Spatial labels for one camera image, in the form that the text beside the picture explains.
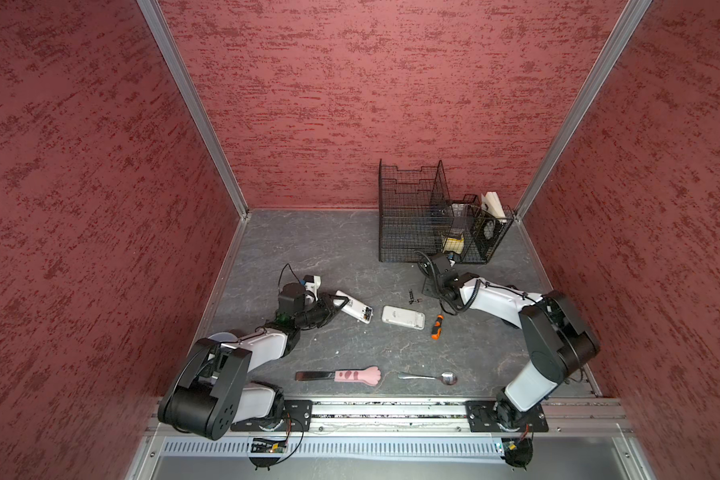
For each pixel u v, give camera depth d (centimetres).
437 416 76
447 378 79
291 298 70
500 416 68
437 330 87
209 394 42
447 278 74
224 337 80
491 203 97
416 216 122
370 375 79
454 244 109
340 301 85
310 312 76
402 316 92
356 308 86
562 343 50
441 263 74
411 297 97
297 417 74
